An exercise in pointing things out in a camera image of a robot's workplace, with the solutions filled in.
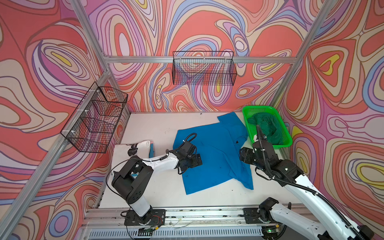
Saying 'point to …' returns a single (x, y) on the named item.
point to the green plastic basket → (249, 111)
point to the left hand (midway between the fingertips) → (199, 163)
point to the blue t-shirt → (219, 144)
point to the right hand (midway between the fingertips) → (247, 155)
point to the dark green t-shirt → (270, 126)
